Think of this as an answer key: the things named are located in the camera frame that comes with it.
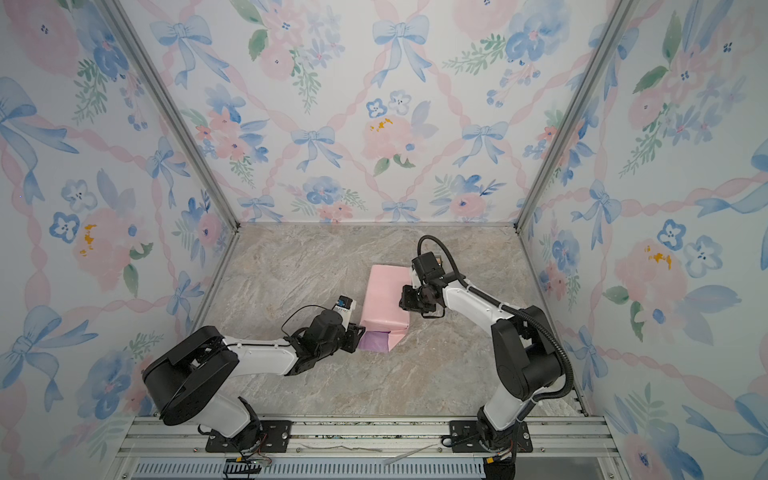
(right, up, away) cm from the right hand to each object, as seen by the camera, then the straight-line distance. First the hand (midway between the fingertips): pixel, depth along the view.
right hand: (403, 302), depth 91 cm
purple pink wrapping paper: (-6, -5, -5) cm, 9 cm away
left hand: (-12, -7, -2) cm, 14 cm away
